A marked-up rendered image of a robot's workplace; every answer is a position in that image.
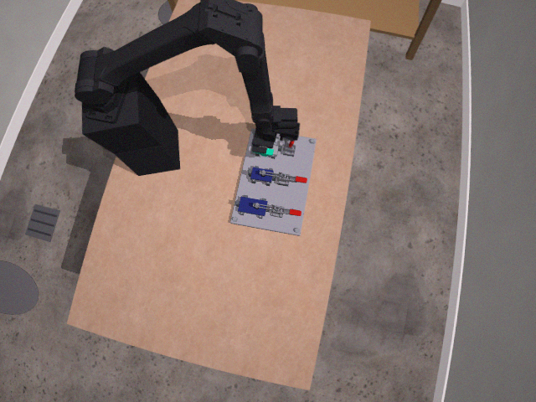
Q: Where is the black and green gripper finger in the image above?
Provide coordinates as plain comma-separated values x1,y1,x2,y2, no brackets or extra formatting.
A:
259,148,274,157

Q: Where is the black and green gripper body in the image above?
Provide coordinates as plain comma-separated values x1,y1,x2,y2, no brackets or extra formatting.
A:
252,126,274,154

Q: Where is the blue rectangular block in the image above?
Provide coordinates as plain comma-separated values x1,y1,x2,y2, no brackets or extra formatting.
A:
250,167,274,183
238,197,268,216

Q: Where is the toggle clamp with red handle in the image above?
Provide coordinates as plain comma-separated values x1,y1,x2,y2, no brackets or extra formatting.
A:
253,203,302,218
260,170,307,186

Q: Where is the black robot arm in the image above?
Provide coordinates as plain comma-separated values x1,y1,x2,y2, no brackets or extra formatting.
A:
75,0,300,142

